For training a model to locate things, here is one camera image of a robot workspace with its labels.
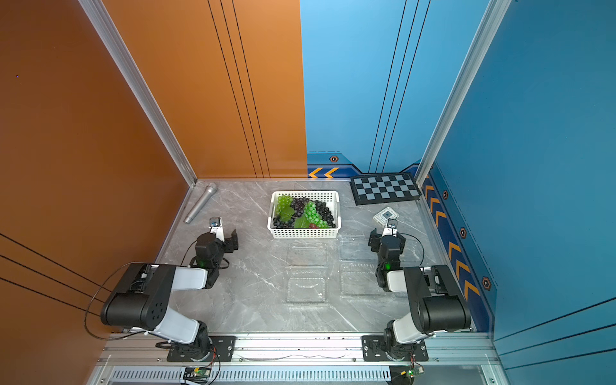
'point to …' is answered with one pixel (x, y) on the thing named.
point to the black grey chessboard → (384, 188)
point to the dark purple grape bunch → (298, 205)
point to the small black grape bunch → (280, 224)
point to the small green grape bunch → (283, 201)
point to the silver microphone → (209, 191)
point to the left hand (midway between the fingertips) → (225, 227)
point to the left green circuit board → (200, 374)
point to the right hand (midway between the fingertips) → (387, 230)
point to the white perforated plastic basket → (330, 199)
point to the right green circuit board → (411, 372)
